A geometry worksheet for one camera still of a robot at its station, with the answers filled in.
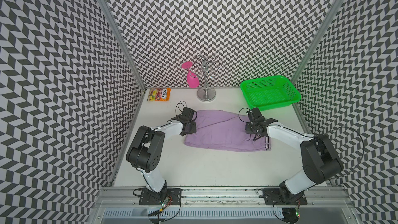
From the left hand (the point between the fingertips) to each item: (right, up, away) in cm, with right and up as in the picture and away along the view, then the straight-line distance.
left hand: (190, 129), depth 96 cm
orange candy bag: (-25, +23, +16) cm, 37 cm away
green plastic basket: (+57, +24, +20) cm, 65 cm away
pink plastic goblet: (0, +33, +8) cm, 34 cm away
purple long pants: (+21, 0, -5) cm, 22 cm away
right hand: (+37, 0, -4) cm, 37 cm away
